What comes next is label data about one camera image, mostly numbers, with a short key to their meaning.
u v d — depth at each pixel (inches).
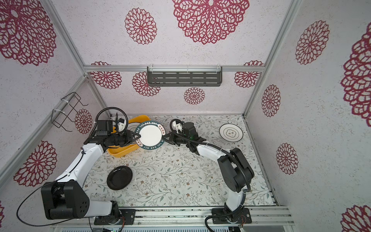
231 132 43.0
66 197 16.0
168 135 31.6
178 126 32.1
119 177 34.4
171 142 30.1
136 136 31.3
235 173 18.8
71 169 17.9
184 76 37.2
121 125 29.9
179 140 30.1
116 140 27.0
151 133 33.1
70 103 31.3
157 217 29.8
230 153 19.4
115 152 35.3
